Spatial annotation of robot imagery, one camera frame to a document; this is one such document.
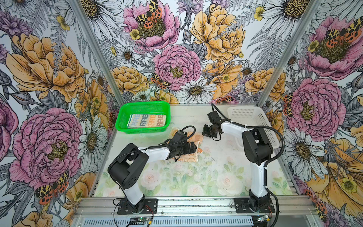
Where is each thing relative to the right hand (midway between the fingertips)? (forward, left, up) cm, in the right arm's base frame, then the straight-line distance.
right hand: (203, 137), depth 100 cm
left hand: (-11, +10, +1) cm, 15 cm away
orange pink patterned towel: (-15, +8, +1) cm, 17 cm away
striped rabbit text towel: (+15, +45, +2) cm, 48 cm away
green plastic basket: (+26, +35, +5) cm, 44 cm away
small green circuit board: (-47, -26, -2) cm, 53 cm away
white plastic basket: (+17, -41, +1) cm, 44 cm away
